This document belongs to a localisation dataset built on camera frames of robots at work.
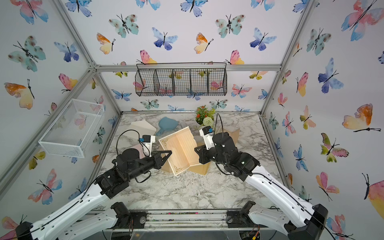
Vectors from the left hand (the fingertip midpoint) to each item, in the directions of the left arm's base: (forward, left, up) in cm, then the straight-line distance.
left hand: (172, 152), depth 68 cm
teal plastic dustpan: (+41, +12, -28) cm, 51 cm away
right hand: (+1, -11, +1) cm, 11 cm away
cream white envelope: (+39, +29, -28) cm, 56 cm away
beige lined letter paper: (+3, -5, -3) cm, 7 cm away
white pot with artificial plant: (+33, -16, -12) cm, 39 cm away
